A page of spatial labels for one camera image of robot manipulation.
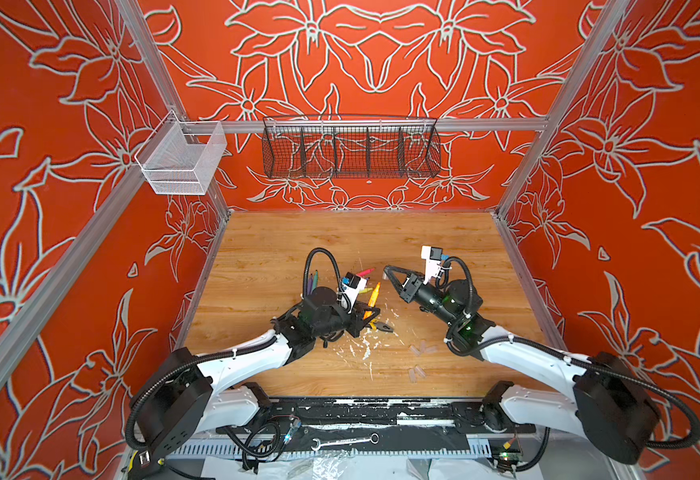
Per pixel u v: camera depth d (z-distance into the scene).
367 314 0.74
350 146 0.98
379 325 0.87
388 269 0.72
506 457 0.68
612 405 0.41
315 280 0.98
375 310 0.74
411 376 0.79
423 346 0.85
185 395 0.41
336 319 0.70
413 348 0.83
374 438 0.70
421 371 0.80
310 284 0.98
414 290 0.65
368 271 1.00
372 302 0.74
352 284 0.68
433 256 0.67
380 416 0.74
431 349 0.83
